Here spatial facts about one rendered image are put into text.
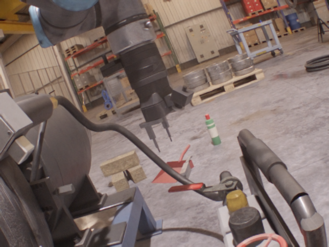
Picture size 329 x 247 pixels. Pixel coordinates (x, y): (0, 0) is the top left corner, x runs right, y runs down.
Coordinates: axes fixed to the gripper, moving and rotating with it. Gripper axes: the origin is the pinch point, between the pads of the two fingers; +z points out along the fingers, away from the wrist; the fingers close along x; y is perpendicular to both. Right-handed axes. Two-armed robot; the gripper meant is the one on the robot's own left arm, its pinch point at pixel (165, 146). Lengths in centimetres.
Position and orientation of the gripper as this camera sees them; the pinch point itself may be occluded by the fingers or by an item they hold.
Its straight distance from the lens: 62.0
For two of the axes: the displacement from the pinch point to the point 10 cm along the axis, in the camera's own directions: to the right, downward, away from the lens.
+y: 8.1, -2.1, -5.5
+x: 4.5, -3.7, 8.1
